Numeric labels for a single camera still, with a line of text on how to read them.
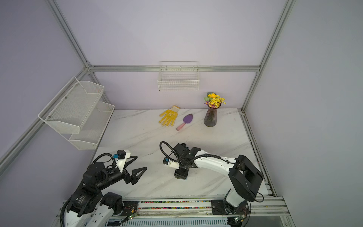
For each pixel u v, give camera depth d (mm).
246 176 439
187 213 731
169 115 1179
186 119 1138
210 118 1037
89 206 477
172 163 737
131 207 733
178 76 956
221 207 732
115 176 576
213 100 909
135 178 602
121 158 564
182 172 722
